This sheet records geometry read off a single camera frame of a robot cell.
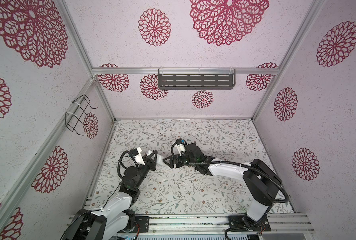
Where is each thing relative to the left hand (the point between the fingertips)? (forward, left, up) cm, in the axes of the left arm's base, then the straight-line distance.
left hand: (156, 153), depth 81 cm
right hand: (-1, -6, -3) cm, 7 cm away
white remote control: (-3, -2, -1) cm, 3 cm away
